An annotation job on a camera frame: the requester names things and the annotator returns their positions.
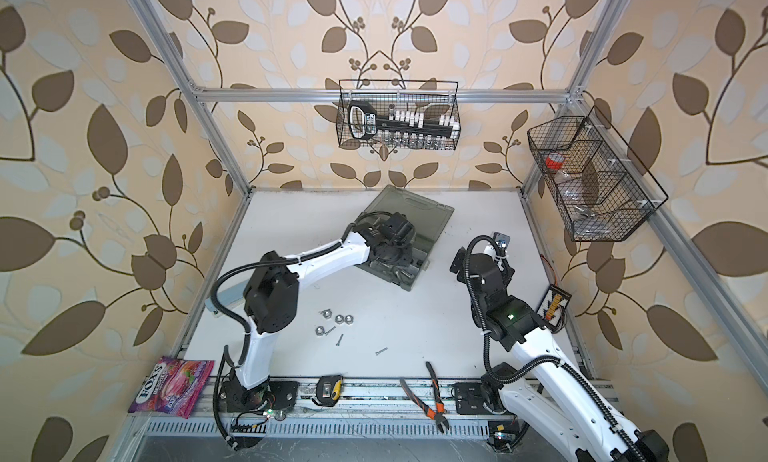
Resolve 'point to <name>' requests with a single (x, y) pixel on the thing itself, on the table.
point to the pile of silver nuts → (339, 319)
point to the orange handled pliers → (439, 415)
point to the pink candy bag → (172, 386)
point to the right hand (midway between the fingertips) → (479, 259)
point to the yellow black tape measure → (328, 390)
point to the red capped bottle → (555, 161)
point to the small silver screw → (377, 353)
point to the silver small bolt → (338, 342)
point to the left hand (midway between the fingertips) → (410, 254)
